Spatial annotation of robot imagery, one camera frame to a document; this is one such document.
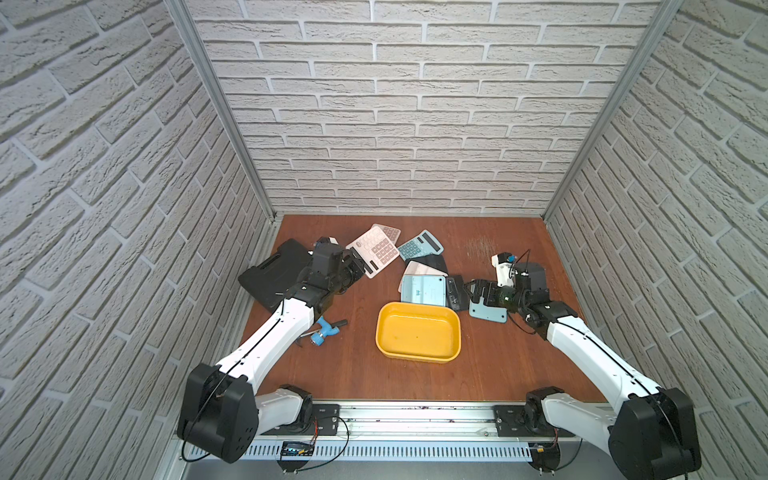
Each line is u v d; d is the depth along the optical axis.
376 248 0.86
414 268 0.97
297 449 0.72
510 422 0.74
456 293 0.92
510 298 0.70
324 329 0.86
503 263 0.74
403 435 0.73
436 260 1.01
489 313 0.92
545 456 0.69
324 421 0.73
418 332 0.89
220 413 0.39
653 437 0.39
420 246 1.07
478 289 0.74
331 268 0.64
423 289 0.92
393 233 1.13
